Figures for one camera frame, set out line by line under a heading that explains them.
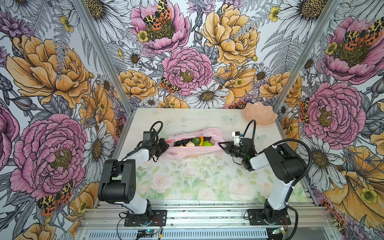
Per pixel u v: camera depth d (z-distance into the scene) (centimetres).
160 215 76
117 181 45
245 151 78
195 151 89
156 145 81
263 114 119
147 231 71
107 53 90
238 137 90
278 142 62
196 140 97
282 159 56
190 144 97
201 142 99
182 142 99
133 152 59
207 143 96
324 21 76
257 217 74
